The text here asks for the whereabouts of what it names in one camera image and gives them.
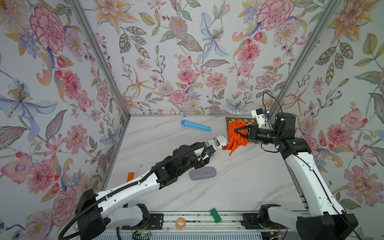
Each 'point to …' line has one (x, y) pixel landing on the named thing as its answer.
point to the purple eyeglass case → (202, 173)
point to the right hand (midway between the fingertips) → (234, 129)
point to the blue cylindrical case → (185, 123)
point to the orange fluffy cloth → (235, 140)
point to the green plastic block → (216, 216)
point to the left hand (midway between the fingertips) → (209, 147)
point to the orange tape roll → (180, 223)
